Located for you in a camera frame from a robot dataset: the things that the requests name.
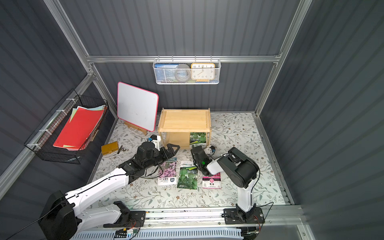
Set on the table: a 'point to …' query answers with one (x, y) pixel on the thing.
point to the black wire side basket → (41, 142)
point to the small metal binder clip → (121, 148)
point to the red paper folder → (82, 121)
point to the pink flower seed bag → (214, 181)
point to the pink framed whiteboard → (137, 106)
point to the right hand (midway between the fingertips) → (194, 145)
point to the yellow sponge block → (109, 147)
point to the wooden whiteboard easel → (136, 128)
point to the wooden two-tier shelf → (175, 126)
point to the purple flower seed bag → (167, 172)
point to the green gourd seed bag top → (188, 176)
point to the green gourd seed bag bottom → (198, 139)
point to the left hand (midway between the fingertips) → (174, 149)
